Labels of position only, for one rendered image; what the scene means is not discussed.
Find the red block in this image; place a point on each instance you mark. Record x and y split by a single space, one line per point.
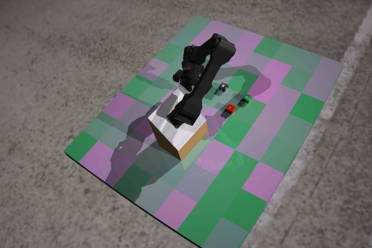
230 108

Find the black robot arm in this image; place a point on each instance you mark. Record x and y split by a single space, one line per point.
220 51

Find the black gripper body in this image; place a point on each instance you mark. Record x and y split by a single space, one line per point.
189 79

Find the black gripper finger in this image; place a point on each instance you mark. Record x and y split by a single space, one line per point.
187 86

